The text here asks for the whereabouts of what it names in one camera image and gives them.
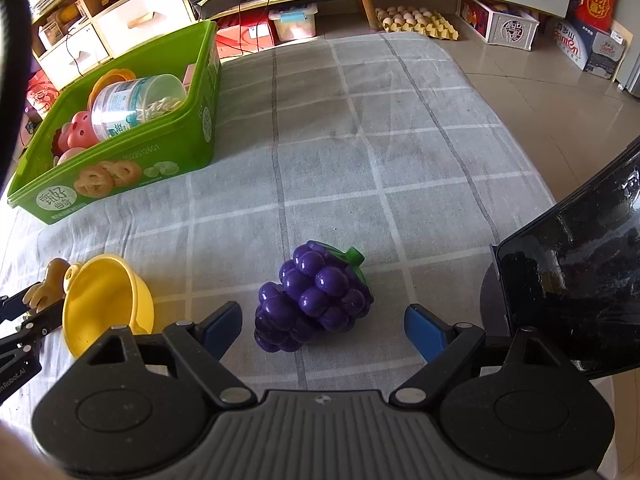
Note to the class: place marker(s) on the clear plastic storage bin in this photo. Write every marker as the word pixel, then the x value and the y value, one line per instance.
pixel 296 23

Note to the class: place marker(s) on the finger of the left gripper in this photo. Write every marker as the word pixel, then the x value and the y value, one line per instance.
pixel 27 339
pixel 12 308

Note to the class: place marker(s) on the clear cotton swab jar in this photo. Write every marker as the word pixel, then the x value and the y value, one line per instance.
pixel 125 105

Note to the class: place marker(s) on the red lantern bag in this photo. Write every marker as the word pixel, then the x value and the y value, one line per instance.
pixel 41 93

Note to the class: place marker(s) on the wooden shelf unit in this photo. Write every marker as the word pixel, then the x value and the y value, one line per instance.
pixel 66 42

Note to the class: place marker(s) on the orange round mould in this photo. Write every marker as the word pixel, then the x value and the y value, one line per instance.
pixel 111 77

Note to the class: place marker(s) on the yellow toy pot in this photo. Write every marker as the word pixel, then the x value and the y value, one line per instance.
pixel 99 294

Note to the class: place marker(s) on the white red storage box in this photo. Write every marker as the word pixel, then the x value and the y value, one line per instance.
pixel 499 24

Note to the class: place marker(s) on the silver refrigerator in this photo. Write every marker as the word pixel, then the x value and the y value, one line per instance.
pixel 628 75

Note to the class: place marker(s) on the grey checked table cloth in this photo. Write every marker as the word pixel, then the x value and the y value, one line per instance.
pixel 379 143

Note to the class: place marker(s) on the yellow egg tray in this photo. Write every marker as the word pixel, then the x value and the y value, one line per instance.
pixel 423 21

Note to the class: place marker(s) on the white blue cardboard box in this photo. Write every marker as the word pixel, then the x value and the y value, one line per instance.
pixel 592 51

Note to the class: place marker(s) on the pink round ball toy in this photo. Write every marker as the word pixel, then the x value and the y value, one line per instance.
pixel 70 153

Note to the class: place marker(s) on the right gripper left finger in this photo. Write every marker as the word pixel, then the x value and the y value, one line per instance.
pixel 199 347

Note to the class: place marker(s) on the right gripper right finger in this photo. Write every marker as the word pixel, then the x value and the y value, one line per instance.
pixel 451 354

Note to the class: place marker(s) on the purple toy grape bunch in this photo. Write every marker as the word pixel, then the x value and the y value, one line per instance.
pixel 320 290

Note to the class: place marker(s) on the pink pig toy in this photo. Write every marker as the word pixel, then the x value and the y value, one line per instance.
pixel 77 133

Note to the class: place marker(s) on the green plastic cookie box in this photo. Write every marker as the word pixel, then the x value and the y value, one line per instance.
pixel 174 143

